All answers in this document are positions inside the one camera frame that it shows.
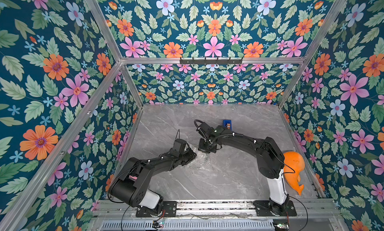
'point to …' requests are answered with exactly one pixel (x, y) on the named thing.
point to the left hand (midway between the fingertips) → (199, 154)
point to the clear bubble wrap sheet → (202, 161)
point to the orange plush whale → (296, 161)
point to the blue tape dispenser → (228, 124)
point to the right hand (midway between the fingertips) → (202, 147)
